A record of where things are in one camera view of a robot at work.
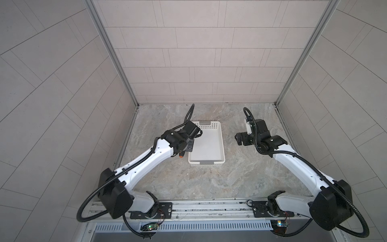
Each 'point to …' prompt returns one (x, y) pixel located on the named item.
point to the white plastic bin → (208, 149)
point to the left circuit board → (149, 226)
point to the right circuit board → (279, 226)
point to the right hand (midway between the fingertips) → (243, 134)
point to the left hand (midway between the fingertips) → (188, 143)
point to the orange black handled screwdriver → (181, 154)
